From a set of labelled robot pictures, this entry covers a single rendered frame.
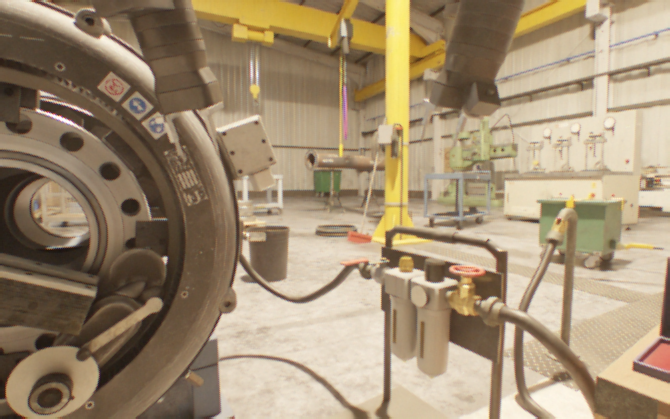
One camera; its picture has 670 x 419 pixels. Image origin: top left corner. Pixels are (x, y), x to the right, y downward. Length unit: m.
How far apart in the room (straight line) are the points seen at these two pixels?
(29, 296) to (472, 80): 0.67
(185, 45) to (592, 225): 3.14
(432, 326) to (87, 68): 0.82
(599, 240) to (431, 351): 2.57
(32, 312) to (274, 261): 1.90
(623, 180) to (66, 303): 6.23
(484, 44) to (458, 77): 0.05
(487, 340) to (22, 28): 0.99
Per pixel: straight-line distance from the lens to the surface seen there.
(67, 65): 0.66
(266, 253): 2.40
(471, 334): 0.88
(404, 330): 0.93
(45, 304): 0.64
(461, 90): 0.48
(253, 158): 0.71
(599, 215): 3.29
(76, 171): 0.76
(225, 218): 0.66
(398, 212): 4.01
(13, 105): 0.77
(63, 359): 0.68
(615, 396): 0.52
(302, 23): 13.17
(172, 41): 0.47
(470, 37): 0.47
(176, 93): 0.49
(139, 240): 0.76
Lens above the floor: 0.69
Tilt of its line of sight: 4 degrees down
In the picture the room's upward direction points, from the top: straight up
